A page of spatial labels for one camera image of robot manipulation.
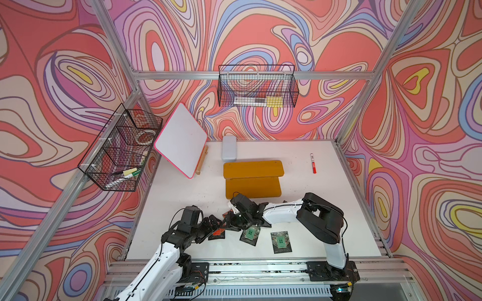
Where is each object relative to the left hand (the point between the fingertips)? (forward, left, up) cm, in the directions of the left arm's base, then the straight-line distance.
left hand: (218, 227), depth 82 cm
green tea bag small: (-3, -14, -2) cm, 15 cm away
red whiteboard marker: (+36, -52, -2) cm, 64 cm away
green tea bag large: (-6, -27, -3) cm, 28 cm away
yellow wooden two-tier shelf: (+27, -19, -2) cm, 33 cm away
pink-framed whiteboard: (+31, +17, +24) cm, 42 cm away
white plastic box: (+46, -3, -1) cm, 46 cm away
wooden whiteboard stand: (+37, +12, +2) cm, 39 cm away
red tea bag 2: (-5, -19, +16) cm, 26 cm away
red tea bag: (-2, +1, -2) cm, 3 cm away
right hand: (-1, -2, -3) cm, 4 cm away
